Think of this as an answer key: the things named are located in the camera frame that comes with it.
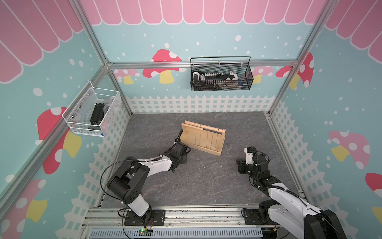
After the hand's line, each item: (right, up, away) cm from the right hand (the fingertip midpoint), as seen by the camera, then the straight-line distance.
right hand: (236, 160), depth 88 cm
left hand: (-34, 0, +7) cm, 34 cm away
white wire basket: (-74, +27, -15) cm, 80 cm away
